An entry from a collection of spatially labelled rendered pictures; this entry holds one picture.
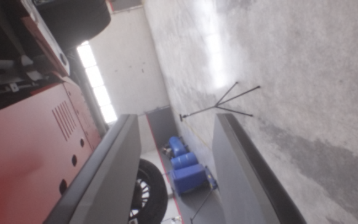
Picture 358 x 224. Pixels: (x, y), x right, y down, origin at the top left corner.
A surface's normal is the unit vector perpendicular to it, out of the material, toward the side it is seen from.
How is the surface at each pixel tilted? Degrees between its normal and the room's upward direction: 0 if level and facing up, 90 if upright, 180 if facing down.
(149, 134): 90
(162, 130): 90
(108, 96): 90
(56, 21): 107
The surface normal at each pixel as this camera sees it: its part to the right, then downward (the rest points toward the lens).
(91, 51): 0.25, 0.25
